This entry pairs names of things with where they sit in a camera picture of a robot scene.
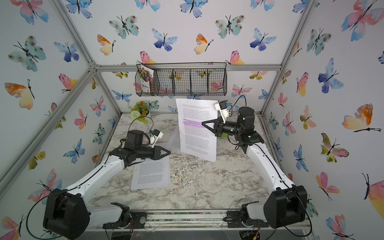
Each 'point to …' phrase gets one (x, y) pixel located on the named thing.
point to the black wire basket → (207, 79)
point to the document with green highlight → (174, 142)
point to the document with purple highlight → (195, 138)
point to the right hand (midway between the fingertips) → (205, 123)
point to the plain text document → (151, 173)
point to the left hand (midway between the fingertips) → (170, 151)
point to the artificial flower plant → (141, 111)
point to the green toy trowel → (223, 135)
